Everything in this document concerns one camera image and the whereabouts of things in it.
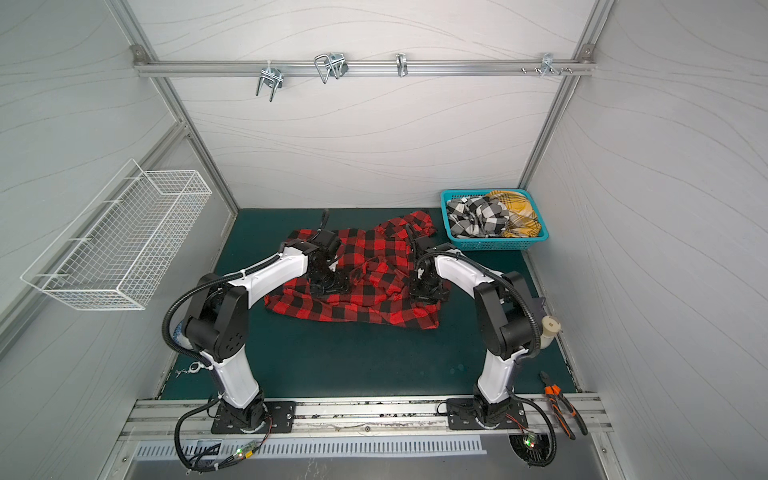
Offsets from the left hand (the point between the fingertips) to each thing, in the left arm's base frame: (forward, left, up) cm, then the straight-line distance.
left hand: (345, 287), depth 91 cm
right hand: (0, -24, -2) cm, 24 cm away
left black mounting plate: (-34, +13, -6) cm, 37 cm away
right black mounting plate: (-33, -33, -5) cm, 46 cm away
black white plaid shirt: (+30, -45, +2) cm, 54 cm away
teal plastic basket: (+19, -49, 0) cm, 52 cm away
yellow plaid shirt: (+26, -60, +4) cm, 65 cm away
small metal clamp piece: (-23, +39, -4) cm, 46 cm away
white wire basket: (-7, +50, +27) cm, 57 cm away
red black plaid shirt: (+9, -10, 0) cm, 13 cm away
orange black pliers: (-27, -58, -5) cm, 64 cm away
